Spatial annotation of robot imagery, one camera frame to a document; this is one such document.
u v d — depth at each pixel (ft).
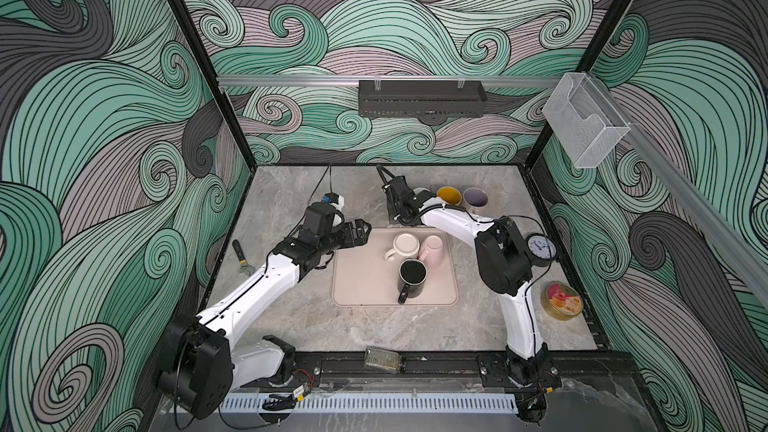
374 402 2.29
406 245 2.89
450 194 3.20
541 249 3.05
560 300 2.67
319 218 2.00
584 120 2.60
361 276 2.96
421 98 3.17
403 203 2.47
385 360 2.34
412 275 2.61
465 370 2.45
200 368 1.28
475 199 3.13
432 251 2.81
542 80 3.12
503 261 1.76
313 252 1.96
